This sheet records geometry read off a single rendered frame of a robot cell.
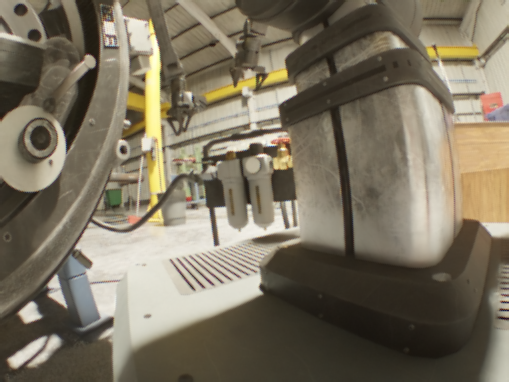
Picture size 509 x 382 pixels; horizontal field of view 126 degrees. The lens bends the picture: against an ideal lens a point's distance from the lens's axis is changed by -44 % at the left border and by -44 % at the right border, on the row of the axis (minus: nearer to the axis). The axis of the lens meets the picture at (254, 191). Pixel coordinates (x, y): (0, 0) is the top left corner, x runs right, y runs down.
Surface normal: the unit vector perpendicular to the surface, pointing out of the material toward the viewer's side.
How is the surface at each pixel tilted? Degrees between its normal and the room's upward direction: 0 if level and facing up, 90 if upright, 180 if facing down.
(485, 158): 90
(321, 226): 90
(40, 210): 90
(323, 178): 90
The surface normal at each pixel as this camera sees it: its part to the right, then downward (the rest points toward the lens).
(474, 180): -0.31, 0.06
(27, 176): 0.94, -0.11
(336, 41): -0.85, 0.11
